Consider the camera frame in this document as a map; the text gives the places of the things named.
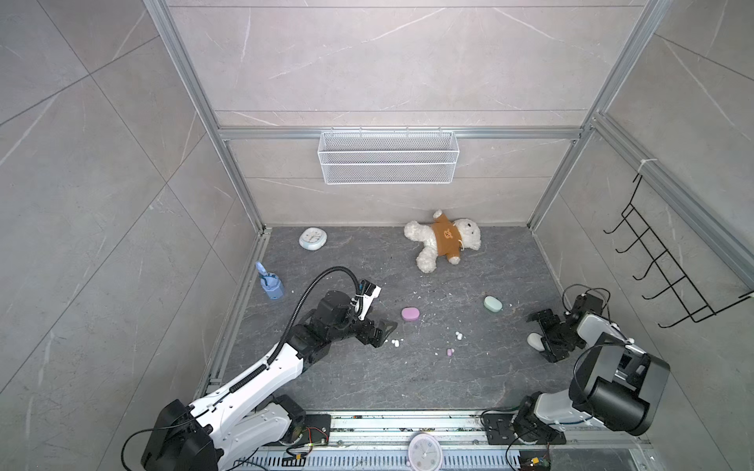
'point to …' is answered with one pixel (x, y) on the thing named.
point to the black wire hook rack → (688, 303)
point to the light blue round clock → (312, 238)
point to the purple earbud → (449, 352)
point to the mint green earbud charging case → (493, 303)
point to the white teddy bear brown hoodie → (444, 237)
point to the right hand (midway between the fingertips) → (533, 328)
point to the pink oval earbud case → (410, 314)
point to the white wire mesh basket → (389, 157)
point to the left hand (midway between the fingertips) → (384, 311)
